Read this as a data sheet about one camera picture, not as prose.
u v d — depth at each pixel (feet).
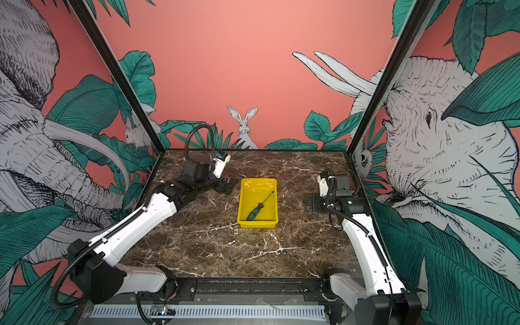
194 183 1.89
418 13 2.30
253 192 3.47
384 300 1.25
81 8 2.25
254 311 2.30
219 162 2.18
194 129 3.76
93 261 1.27
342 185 1.91
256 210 3.06
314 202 2.25
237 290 2.45
